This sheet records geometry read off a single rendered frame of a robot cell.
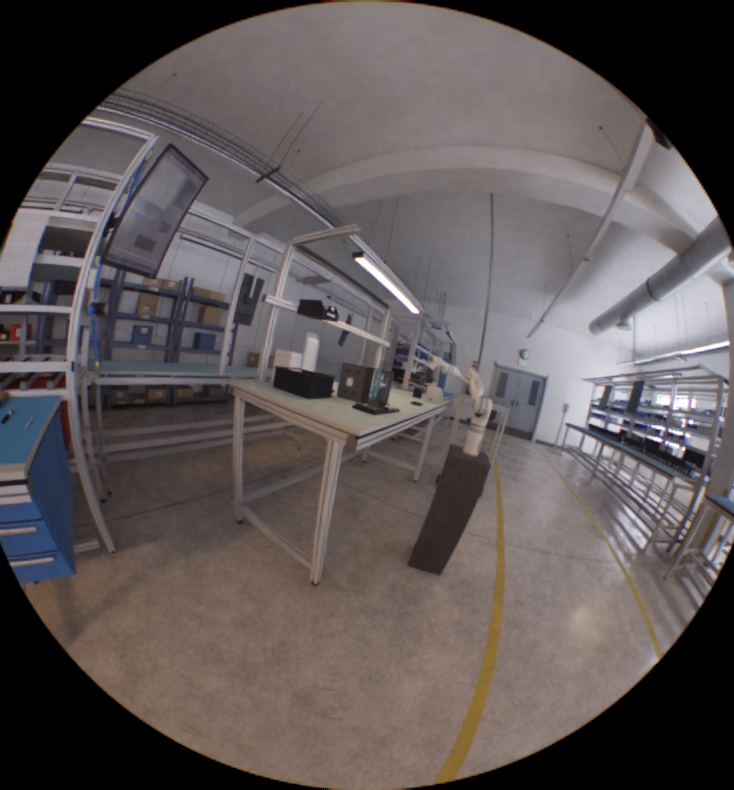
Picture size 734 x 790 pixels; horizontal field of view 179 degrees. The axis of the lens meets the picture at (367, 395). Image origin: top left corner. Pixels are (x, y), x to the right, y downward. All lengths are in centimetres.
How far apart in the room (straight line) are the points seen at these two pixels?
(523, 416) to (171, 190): 829
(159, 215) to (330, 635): 193
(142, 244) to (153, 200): 18
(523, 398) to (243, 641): 799
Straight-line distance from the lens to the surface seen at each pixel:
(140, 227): 110
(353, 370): 134
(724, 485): 388
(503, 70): 269
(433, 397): 211
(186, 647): 135
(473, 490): 135
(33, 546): 91
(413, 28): 260
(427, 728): 131
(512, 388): 790
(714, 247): 346
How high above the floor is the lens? 122
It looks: 7 degrees down
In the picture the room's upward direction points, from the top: 11 degrees clockwise
